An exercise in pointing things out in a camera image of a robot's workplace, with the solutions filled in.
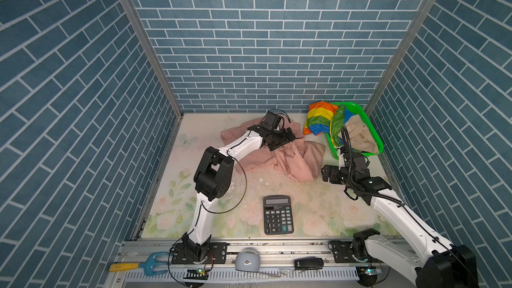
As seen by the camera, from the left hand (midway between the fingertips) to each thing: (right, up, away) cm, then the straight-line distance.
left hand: (291, 140), depth 94 cm
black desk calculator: (-7, -30, -13) cm, 34 cm away
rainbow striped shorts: (+21, +11, +12) cm, 26 cm away
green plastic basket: (+41, +16, +18) cm, 48 cm away
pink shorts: (+2, -9, -7) cm, 11 cm away
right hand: (+15, -11, -10) cm, 21 cm away
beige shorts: (+37, +1, +7) cm, 38 cm away
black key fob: (+3, -42, -25) cm, 49 cm away
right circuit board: (+25, -48, -22) cm, 59 cm away
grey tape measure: (-18, -38, -29) cm, 51 cm away
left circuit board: (-38, -48, -21) cm, 65 cm away
